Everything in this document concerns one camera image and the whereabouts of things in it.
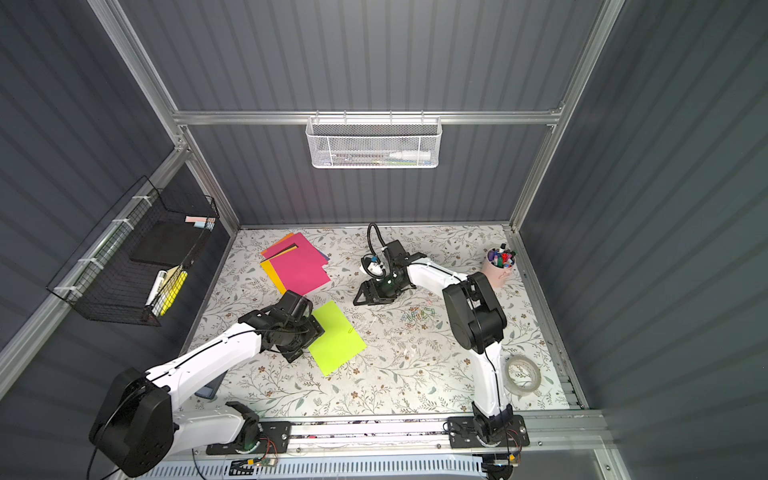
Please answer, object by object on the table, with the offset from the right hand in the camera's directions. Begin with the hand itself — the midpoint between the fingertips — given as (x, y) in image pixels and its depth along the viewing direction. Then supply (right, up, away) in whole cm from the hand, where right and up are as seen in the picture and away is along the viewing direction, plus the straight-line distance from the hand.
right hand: (366, 302), depth 90 cm
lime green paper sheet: (-8, -13, +3) cm, 16 cm away
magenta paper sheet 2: (-25, +8, +15) cm, 31 cm away
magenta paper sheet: (-30, +21, +26) cm, 45 cm away
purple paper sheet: (-17, +14, +21) cm, 30 cm away
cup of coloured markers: (+42, +12, +4) cm, 44 cm away
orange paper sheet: (-37, +19, +25) cm, 49 cm away
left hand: (-14, -9, -6) cm, 18 cm away
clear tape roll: (+42, -22, -12) cm, 49 cm away
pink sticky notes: (-49, +25, -6) cm, 55 cm away
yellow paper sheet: (-37, +10, +17) cm, 42 cm away
